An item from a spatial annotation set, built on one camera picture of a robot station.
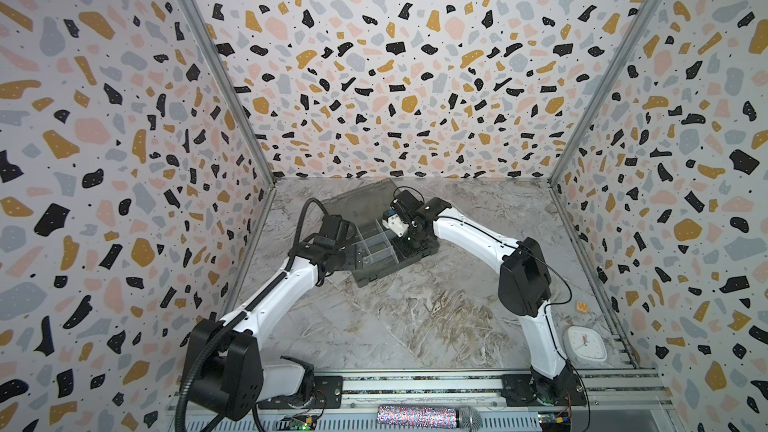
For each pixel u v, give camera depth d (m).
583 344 0.79
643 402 0.75
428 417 0.68
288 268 0.53
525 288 0.54
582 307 0.88
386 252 0.95
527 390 0.74
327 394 0.73
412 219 0.68
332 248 0.64
